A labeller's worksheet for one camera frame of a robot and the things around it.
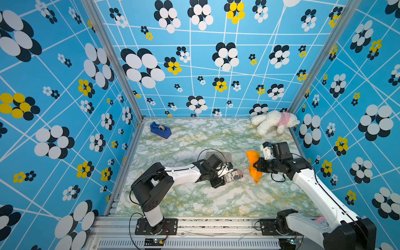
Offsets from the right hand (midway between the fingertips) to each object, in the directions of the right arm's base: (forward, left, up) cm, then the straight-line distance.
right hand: (257, 164), depth 81 cm
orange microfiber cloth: (+2, +2, +4) cm, 5 cm away
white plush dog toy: (+37, -21, -3) cm, 42 cm away
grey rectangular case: (+11, +15, -10) cm, 21 cm away
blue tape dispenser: (+28, +57, -6) cm, 64 cm away
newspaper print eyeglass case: (-3, +12, -8) cm, 15 cm away
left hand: (-3, +16, -10) cm, 20 cm away
